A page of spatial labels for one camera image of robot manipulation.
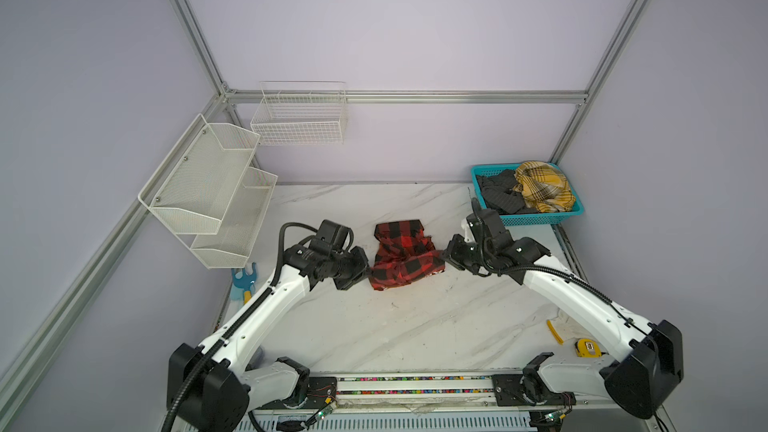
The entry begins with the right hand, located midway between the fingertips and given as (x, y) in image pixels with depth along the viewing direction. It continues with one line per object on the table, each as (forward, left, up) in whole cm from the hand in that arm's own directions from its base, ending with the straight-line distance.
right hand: (435, 251), depth 78 cm
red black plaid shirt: (+10, +8, -17) cm, 21 cm away
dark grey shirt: (+30, -26, -11) cm, 41 cm away
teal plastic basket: (+22, -30, -14) cm, 39 cm away
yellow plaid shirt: (+33, -42, -9) cm, 54 cm away
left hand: (-5, +16, -2) cm, 17 cm away
